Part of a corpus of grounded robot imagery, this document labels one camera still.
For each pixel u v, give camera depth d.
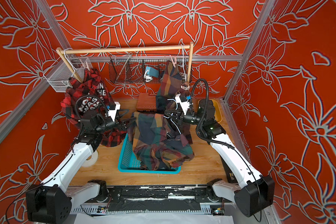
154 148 0.77
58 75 0.76
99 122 0.61
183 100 0.56
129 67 0.98
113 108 0.62
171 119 0.65
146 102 1.10
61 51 0.59
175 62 0.74
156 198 0.73
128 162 0.83
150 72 0.85
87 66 0.73
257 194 0.37
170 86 0.79
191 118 0.58
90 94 0.70
